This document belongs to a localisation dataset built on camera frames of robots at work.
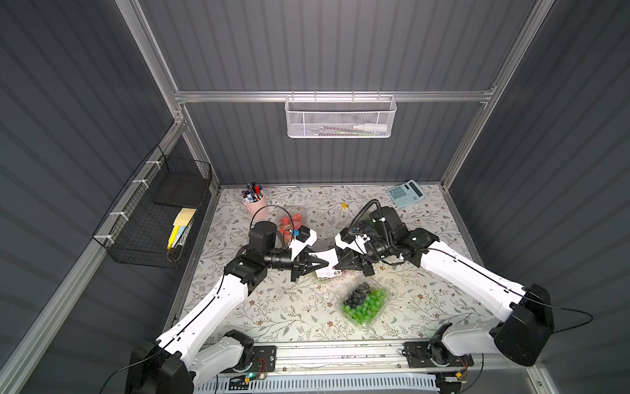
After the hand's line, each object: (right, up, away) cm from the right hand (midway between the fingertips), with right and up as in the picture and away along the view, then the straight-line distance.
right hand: (340, 263), depth 69 cm
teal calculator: (+35, +23, +46) cm, 63 cm away
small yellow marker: (+6, +17, +43) cm, 46 cm away
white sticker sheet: (-3, +3, -4) cm, 6 cm away
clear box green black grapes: (+9, -15, +10) cm, 20 cm away
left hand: (-3, 0, -3) cm, 4 cm away
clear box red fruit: (-19, +11, +33) cm, 40 cm away
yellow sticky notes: (-47, +12, +3) cm, 49 cm away
